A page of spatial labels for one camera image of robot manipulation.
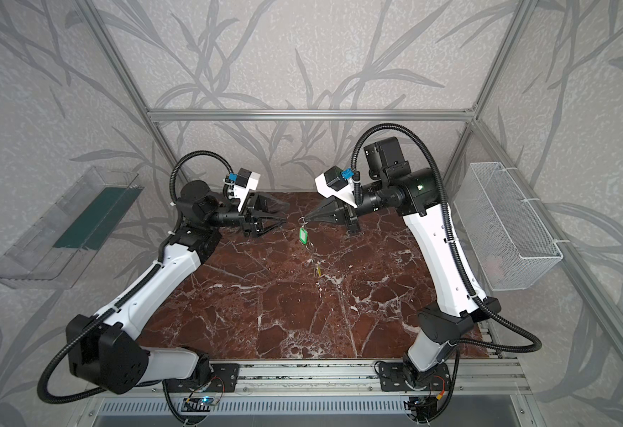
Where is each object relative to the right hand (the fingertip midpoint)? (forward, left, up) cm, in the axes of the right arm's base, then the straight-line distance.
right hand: (311, 207), depth 55 cm
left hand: (+3, +6, -6) cm, 9 cm away
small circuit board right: (-31, -30, -49) cm, 66 cm away
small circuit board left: (-31, +31, -45) cm, 63 cm away
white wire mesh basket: (-3, -46, -10) cm, 47 cm away
